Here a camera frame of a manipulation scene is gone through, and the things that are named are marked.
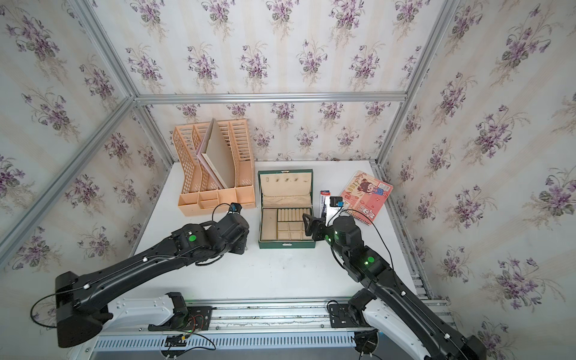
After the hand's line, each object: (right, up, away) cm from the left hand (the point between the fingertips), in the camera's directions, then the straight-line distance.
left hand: (247, 242), depth 74 cm
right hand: (+23, +9, +1) cm, 24 cm away
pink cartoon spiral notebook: (+50, +13, +31) cm, 60 cm away
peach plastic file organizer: (-25, +16, +22) cm, 37 cm away
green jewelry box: (+12, +14, +22) cm, 28 cm away
